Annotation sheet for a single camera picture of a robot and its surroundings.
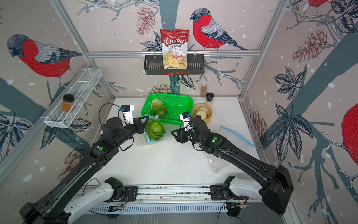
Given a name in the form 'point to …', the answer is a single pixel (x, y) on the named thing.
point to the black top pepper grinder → (209, 97)
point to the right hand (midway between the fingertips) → (175, 131)
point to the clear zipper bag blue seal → (156, 117)
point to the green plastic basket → (175, 104)
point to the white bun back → (203, 108)
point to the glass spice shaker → (203, 90)
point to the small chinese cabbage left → (158, 108)
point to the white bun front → (202, 114)
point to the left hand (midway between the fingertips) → (150, 114)
